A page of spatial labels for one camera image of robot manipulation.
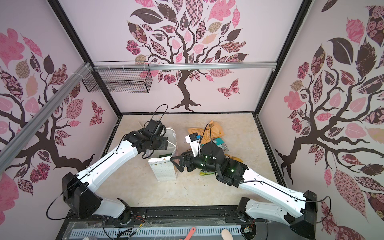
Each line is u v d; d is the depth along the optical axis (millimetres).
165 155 944
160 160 680
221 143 1010
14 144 515
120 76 948
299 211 392
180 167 563
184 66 924
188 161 543
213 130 1027
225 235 674
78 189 395
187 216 755
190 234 683
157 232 697
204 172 861
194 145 575
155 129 609
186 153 552
